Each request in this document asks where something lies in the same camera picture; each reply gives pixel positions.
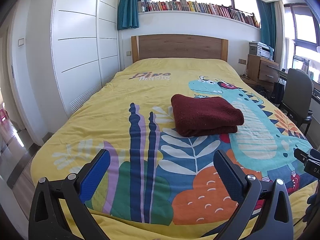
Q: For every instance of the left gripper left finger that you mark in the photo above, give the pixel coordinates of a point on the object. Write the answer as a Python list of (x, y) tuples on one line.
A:
[(47, 220)]

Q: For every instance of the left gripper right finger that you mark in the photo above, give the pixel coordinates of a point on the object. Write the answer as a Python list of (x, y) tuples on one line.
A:
[(268, 201)]

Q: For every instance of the maroon knit sweater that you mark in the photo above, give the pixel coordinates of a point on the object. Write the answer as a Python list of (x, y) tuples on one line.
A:
[(196, 117)]

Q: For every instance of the blue gloved hand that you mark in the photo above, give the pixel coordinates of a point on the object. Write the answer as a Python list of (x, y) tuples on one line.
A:
[(313, 202)]

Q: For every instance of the grey office chair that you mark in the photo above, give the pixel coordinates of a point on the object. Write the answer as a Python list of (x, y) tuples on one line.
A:
[(297, 97)]

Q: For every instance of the black bag on floor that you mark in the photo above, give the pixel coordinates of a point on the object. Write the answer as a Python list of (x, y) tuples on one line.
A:
[(278, 92)]

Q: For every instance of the wooden drawer nightstand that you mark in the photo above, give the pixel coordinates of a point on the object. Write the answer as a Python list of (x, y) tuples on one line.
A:
[(261, 72)]

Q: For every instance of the yellow dinosaur bedspread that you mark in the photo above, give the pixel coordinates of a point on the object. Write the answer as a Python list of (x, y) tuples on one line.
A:
[(161, 185)]

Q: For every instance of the grey printer box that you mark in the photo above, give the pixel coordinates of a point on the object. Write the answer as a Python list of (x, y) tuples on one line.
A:
[(261, 49)]

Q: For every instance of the teal curtain right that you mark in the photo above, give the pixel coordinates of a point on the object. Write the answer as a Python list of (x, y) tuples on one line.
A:
[(268, 24)]

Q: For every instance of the teal curtain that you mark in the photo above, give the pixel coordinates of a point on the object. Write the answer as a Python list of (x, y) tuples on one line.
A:
[(127, 17), (268, 24)]

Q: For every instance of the white sliding wardrobe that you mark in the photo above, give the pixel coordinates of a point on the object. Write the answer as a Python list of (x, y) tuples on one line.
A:
[(84, 43)]

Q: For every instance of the wooden headboard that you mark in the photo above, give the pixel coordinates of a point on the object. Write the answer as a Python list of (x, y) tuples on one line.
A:
[(178, 46)]

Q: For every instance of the teal curtain left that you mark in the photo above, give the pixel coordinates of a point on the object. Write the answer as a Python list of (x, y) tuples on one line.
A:
[(127, 17)]

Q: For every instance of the row of books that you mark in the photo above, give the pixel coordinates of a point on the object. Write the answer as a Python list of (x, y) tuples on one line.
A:
[(205, 8)]

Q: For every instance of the wall socket near nightstand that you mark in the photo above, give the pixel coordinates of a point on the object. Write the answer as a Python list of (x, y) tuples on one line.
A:
[(242, 61)]

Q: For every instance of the wall light switch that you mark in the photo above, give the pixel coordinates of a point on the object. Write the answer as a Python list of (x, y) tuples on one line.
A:
[(21, 42)]

